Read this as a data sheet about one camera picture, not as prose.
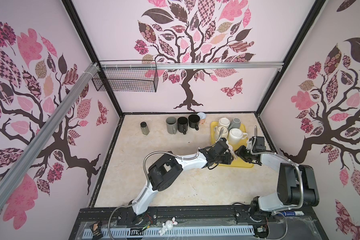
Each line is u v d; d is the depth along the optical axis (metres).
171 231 0.70
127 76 0.95
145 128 1.03
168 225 0.69
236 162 0.91
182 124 1.04
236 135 0.96
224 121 1.05
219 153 0.70
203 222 0.73
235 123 1.03
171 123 1.01
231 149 0.88
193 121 1.04
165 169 0.57
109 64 0.93
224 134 0.98
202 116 1.11
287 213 0.74
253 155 0.71
